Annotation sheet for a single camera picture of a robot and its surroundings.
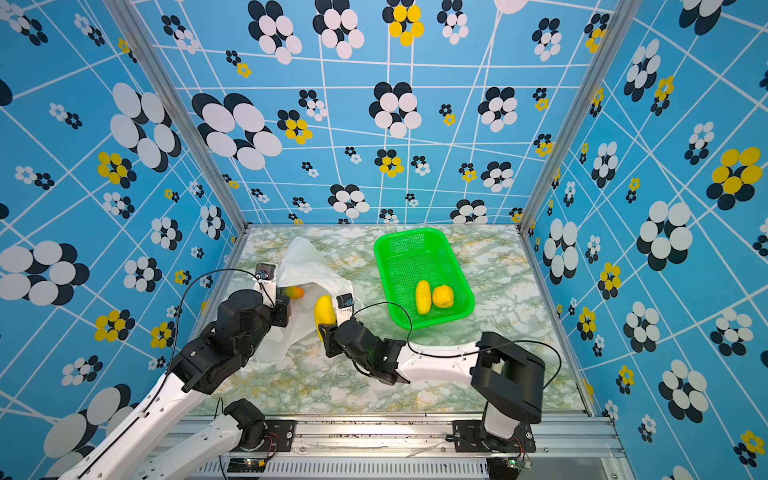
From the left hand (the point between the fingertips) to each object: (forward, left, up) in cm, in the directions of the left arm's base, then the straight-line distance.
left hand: (282, 287), depth 71 cm
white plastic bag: (+7, -3, -1) cm, 8 cm away
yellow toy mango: (-3, -9, -8) cm, 13 cm away
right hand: (-4, -9, -12) cm, 15 cm away
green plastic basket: (+23, -37, -26) cm, 51 cm away
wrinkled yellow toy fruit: (+10, -43, -20) cm, 48 cm away
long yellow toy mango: (+11, -37, -23) cm, 45 cm away
